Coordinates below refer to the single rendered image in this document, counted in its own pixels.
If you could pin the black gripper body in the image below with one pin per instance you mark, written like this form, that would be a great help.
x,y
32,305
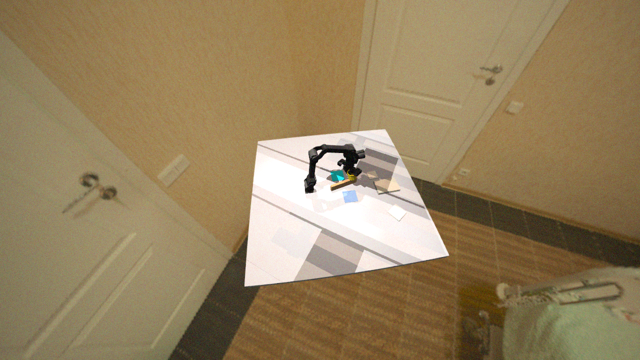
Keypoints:
x,y
350,165

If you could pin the olive yellow cup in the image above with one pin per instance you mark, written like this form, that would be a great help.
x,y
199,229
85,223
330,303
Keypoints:
x,y
351,177

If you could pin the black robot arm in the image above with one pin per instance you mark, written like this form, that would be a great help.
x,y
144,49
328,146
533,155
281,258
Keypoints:
x,y
348,150

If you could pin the beige flat slab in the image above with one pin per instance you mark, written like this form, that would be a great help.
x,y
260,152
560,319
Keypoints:
x,y
385,186

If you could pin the brown wooden beam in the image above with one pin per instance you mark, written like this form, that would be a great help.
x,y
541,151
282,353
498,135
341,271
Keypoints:
x,y
342,184

